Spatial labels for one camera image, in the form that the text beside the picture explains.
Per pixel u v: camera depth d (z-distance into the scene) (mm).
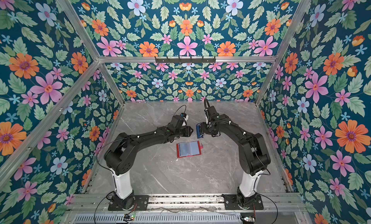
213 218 703
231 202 731
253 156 480
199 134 994
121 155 497
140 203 734
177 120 735
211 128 681
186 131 841
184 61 930
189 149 933
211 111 740
